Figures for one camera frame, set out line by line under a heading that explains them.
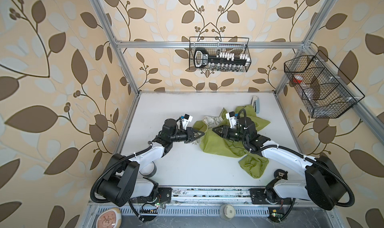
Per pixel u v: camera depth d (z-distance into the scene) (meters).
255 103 1.11
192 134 0.74
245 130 0.63
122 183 0.42
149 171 0.82
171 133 0.68
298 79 0.80
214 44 0.90
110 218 0.67
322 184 0.41
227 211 0.61
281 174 0.79
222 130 0.73
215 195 0.75
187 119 0.77
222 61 0.83
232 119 0.76
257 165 0.79
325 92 0.73
